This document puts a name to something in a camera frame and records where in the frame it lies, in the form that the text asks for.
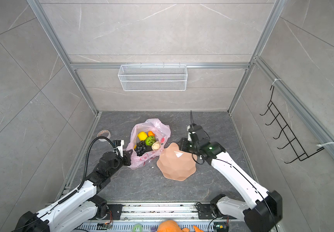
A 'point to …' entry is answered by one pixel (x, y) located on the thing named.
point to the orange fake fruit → (150, 133)
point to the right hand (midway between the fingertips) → (181, 143)
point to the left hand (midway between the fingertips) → (132, 147)
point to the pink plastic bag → (162, 132)
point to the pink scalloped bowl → (176, 164)
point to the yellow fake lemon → (142, 136)
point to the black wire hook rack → (300, 153)
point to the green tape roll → (137, 227)
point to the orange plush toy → (171, 226)
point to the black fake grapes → (141, 148)
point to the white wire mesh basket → (152, 78)
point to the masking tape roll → (102, 131)
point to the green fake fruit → (149, 140)
